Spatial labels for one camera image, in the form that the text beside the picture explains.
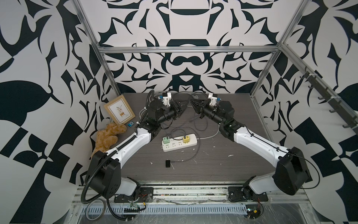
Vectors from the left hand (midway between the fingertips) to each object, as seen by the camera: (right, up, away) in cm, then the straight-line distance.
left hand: (187, 100), depth 72 cm
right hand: (+1, +1, -2) cm, 2 cm away
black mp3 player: (-11, -37, +13) cm, 40 cm away
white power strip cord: (+8, -23, +22) cm, 33 cm away
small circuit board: (+33, -56, -1) cm, 65 cm away
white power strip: (-6, -26, +19) cm, 33 cm away
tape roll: (-42, -57, -3) cm, 70 cm away
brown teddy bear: (-48, -22, +15) cm, 55 cm away
